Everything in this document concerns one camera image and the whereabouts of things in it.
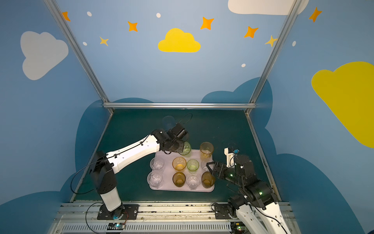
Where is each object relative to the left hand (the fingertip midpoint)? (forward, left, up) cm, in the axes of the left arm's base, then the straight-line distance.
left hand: (182, 147), depth 82 cm
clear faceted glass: (-5, +16, -12) cm, 20 cm away
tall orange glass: (+2, -15, -6) cm, 16 cm away
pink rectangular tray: (-8, +9, -15) cm, 19 cm away
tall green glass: (0, -3, -3) cm, 4 cm away
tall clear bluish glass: (+25, +11, -7) cm, 28 cm away
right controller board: (-36, -29, -15) cm, 49 cm away
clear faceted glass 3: (-14, -7, -14) cm, 21 cm away
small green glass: (-5, -6, -13) cm, 15 cm away
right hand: (-13, -16, +6) cm, 21 cm away
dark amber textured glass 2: (-14, -16, -13) cm, 25 cm away
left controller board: (-36, +32, -15) cm, 50 cm away
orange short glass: (-5, +2, -11) cm, 12 cm away
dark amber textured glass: (-14, +2, -13) cm, 19 cm away
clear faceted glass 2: (-14, +16, -14) cm, 25 cm away
